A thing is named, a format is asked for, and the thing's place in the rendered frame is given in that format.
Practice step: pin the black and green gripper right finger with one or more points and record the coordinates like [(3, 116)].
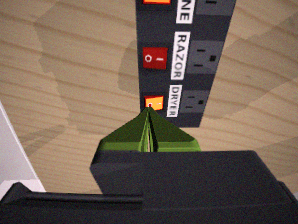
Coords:
[(166, 137)]

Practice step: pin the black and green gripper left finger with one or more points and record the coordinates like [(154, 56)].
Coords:
[(131, 136)]

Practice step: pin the black power strip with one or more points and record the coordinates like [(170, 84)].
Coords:
[(179, 45)]

